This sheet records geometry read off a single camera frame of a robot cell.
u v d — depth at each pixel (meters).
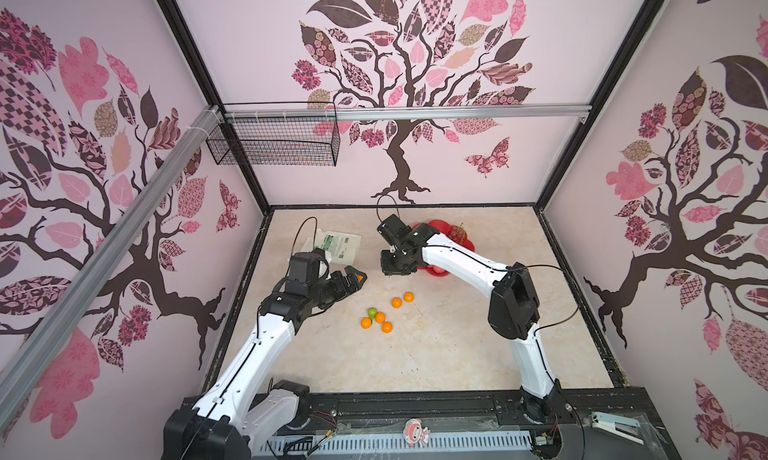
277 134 0.95
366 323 0.88
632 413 0.73
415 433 0.68
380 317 0.89
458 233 1.04
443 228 1.09
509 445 0.70
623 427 0.70
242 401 0.41
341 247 1.06
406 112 0.93
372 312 0.90
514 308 0.54
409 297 0.92
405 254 0.65
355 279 0.71
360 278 0.75
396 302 0.92
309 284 0.60
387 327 0.87
